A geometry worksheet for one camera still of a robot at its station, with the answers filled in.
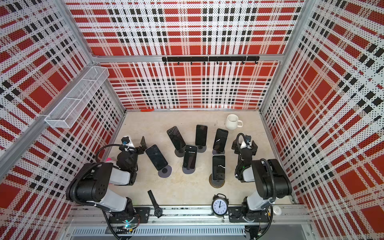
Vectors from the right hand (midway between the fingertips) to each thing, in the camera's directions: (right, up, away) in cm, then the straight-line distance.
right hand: (245, 140), depth 90 cm
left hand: (-66, 0, -2) cm, 66 cm away
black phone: (-52, -9, -8) cm, 53 cm away
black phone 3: (-15, 0, 0) cm, 15 cm away
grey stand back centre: (-27, -7, +6) cm, 28 cm away
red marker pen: (-74, +22, +36) cm, 85 cm away
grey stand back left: (-41, -9, +8) cm, 43 cm away
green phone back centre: (-27, +3, +1) cm, 27 cm away
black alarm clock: (-18, -32, -16) cm, 39 cm away
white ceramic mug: (-5, +11, +14) cm, 19 cm away
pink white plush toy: (-81, -13, 0) cm, 82 cm away
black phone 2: (-42, +2, -1) cm, 42 cm away
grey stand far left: (-49, -19, -2) cm, 52 cm away
